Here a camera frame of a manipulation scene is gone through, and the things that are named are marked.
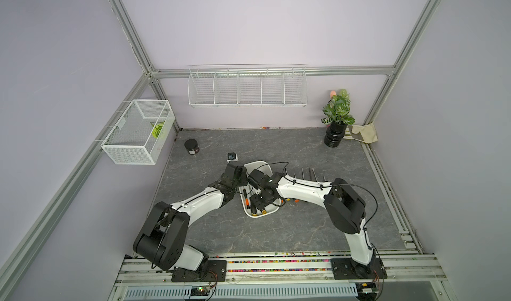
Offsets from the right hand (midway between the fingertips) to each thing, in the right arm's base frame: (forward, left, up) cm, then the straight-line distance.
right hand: (258, 201), depth 90 cm
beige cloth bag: (+44, -65, -2) cm, 78 cm away
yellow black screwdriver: (-12, -10, +28) cm, 33 cm away
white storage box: (+4, +5, +1) cm, 6 cm away
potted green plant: (+32, -38, +21) cm, 54 cm away
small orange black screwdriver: (-14, -12, +31) cm, 36 cm away
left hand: (+11, +8, +7) cm, 15 cm away
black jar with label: (+32, +37, +2) cm, 49 cm away
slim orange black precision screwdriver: (0, +5, +1) cm, 5 cm away
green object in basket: (+19, +41, +28) cm, 53 cm away
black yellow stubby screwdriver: (+15, -29, -2) cm, 33 cm away
